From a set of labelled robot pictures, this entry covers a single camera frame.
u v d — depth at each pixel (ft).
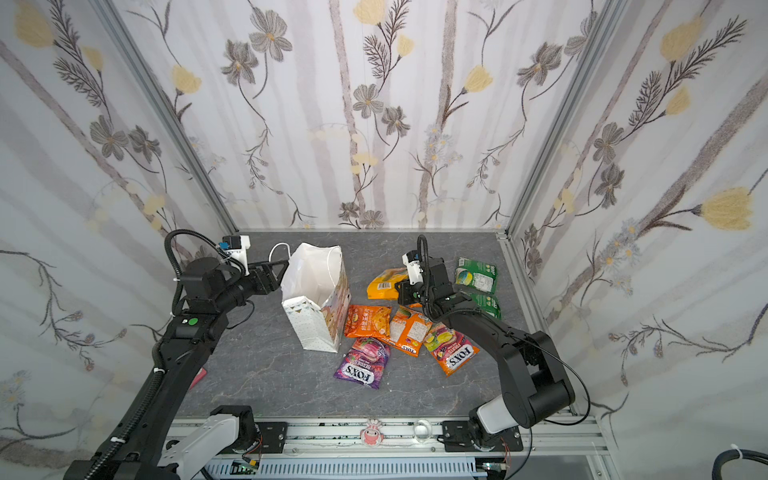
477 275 3.42
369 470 2.30
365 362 2.75
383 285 2.93
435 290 2.24
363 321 3.05
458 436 2.41
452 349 2.83
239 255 2.13
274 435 2.43
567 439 2.46
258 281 2.10
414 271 2.59
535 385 1.43
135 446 1.29
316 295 3.13
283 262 2.34
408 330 2.97
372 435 2.36
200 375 1.66
